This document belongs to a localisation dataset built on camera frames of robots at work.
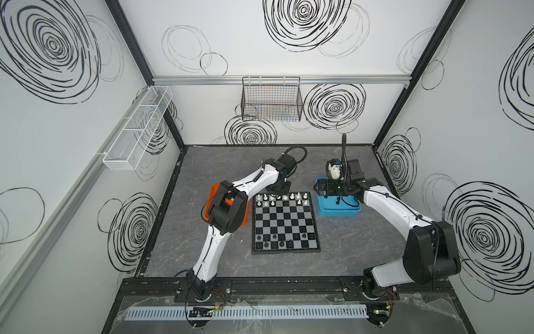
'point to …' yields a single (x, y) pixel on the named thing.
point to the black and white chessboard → (284, 223)
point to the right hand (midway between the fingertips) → (321, 186)
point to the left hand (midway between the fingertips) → (283, 192)
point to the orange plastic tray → (229, 201)
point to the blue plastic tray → (336, 206)
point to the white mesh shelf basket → (127, 149)
